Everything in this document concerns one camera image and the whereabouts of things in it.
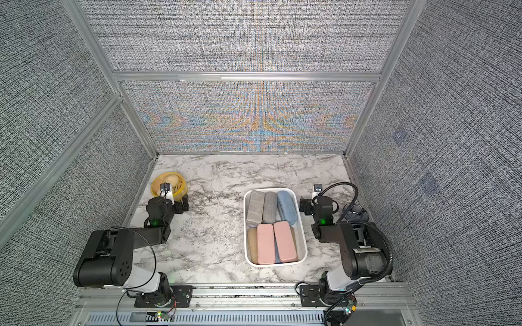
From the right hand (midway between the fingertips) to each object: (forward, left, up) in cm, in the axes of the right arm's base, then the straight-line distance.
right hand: (313, 191), depth 94 cm
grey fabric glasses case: (-8, +20, -1) cm, 22 cm away
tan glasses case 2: (-20, +11, -3) cm, 23 cm away
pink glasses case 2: (-23, +15, -2) cm, 27 cm away
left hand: (-1, +62, +1) cm, 62 cm away
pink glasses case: (-28, +23, -1) cm, 36 cm away
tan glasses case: (-23, +28, -3) cm, 36 cm away
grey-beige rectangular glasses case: (-11, +27, 0) cm, 29 cm away
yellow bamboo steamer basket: (+6, +65, -5) cm, 66 cm away
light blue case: (-8, +12, -1) cm, 15 cm away
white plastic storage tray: (-24, +8, -5) cm, 26 cm away
